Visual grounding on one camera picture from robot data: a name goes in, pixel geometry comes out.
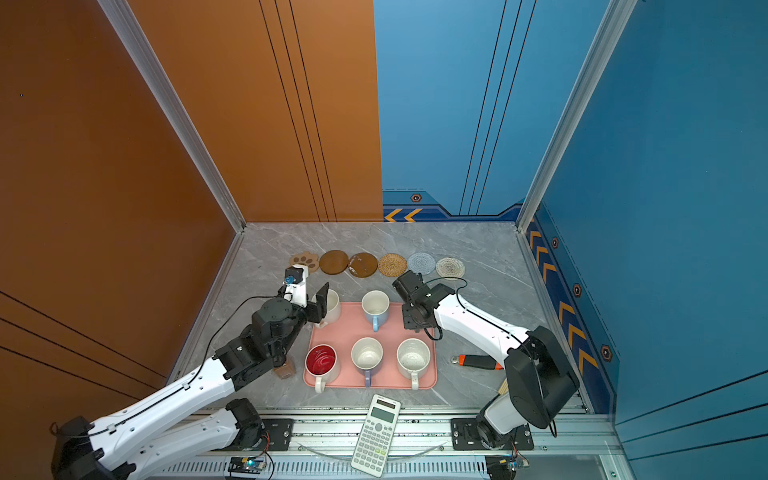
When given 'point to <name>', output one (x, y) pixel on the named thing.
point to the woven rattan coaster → (392, 265)
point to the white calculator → (375, 439)
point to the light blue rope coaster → (421, 262)
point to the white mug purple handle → (367, 353)
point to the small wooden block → (504, 387)
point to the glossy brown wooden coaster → (363, 265)
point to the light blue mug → (375, 305)
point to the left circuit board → (246, 464)
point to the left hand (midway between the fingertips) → (317, 280)
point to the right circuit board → (503, 467)
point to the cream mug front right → (413, 359)
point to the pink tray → (352, 326)
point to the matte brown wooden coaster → (334, 262)
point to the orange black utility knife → (480, 361)
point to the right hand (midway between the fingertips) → (413, 319)
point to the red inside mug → (322, 364)
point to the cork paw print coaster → (305, 258)
